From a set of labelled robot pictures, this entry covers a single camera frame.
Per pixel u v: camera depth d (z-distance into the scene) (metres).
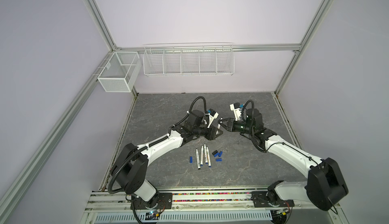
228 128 0.71
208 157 0.87
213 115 0.74
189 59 0.99
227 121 0.74
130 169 0.43
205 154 0.89
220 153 0.89
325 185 0.41
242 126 0.69
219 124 0.78
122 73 1.06
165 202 0.73
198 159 0.87
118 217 0.71
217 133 0.78
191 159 0.87
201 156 0.88
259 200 0.73
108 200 0.75
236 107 0.73
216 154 0.89
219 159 0.87
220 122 0.78
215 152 0.89
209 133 0.72
